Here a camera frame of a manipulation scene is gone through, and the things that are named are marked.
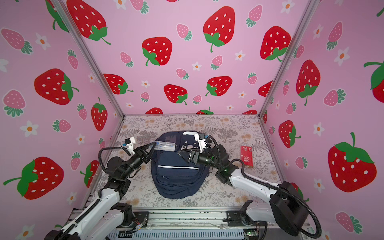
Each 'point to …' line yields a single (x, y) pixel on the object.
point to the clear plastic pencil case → (165, 146)
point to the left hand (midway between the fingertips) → (156, 145)
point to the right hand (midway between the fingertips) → (179, 152)
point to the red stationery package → (246, 156)
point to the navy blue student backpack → (174, 176)
